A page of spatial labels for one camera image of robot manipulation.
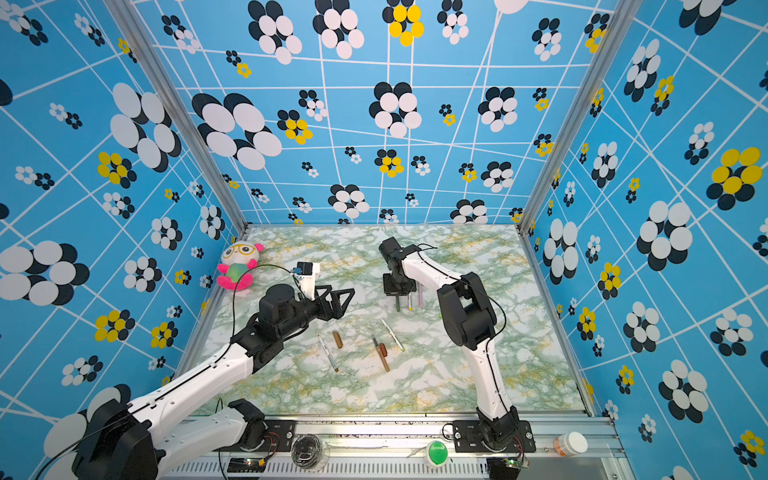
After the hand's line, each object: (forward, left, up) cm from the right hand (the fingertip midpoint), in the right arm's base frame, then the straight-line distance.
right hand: (396, 292), depth 101 cm
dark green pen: (-6, -1, 0) cm, 6 cm away
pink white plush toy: (+9, +55, +8) cm, 56 cm away
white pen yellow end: (-3, -5, -1) cm, 6 cm away
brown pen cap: (-17, +18, 0) cm, 25 cm away
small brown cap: (-20, +4, -1) cm, 20 cm away
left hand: (-12, +13, +20) cm, 27 cm away
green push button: (-47, -9, +8) cm, 48 cm away
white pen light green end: (-17, 0, 0) cm, 17 cm away
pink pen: (-2, -8, +1) cm, 8 cm away
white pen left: (-22, +20, 0) cm, 30 cm away
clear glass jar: (-47, +18, +10) cm, 51 cm away
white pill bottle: (-44, -39, +6) cm, 60 cm away
